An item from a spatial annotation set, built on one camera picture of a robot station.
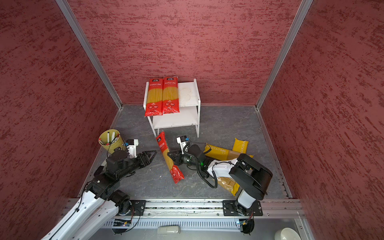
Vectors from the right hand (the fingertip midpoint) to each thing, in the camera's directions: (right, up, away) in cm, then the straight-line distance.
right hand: (166, 157), depth 78 cm
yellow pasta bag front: (+34, -15, +1) cm, 37 cm away
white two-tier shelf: (+13, +29, -2) cm, 32 cm away
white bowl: (+56, -30, -14) cm, 65 cm away
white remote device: (+4, -29, -13) cm, 32 cm away
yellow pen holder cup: (-37, +8, +11) cm, 39 cm away
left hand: (-5, +2, -3) cm, 7 cm away
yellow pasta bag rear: (+33, -1, +13) cm, 35 cm away
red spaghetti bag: (+6, -7, -2) cm, 9 cm away
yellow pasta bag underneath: (+45, +3, +19) cm, 49 cm away
